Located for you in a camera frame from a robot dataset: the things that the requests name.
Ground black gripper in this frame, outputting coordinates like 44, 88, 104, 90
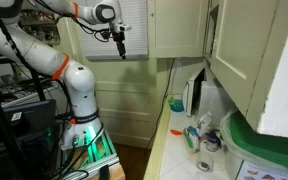
112, 31, 128, 61

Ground white window blind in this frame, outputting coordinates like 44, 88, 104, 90
73, 0, 150, 62

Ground cream panelled door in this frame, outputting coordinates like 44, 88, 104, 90
55, 16, 172, 149

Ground teal plastic bowl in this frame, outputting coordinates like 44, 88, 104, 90
168, 96, 186, 113

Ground rack with glassware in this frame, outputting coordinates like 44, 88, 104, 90
18, 9, 61, 47

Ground black stand pole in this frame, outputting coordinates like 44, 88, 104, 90
27, 66, 47, 102

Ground white microwave oven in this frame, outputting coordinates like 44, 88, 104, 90
182, 68, 237, 129

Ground white stove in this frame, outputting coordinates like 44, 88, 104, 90
0, 71, 60, 109

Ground metal pot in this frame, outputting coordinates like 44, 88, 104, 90
0, 73, 17, 85

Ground dark blue equipment box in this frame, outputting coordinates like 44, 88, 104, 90
0, 99, 58, 168

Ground small jar with dark lid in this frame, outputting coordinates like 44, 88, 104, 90
204, 129, 222, 153

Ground clear tape roll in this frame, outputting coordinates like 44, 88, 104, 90
195, 149, 216, 173

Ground black tripod leg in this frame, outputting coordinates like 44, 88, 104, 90
0, 71, 28, 180

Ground plastic tub with green lid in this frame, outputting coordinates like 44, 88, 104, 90
219, 109, 288, 180

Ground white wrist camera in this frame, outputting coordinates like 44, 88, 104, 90
108, 21, 132, 34

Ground black power cable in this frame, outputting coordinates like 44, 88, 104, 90
145, 58, 176, 151

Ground cream wall cabinet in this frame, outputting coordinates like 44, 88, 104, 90
202, 0, 220, 66

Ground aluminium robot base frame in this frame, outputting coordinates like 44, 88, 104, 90
58, 128, 122, 180

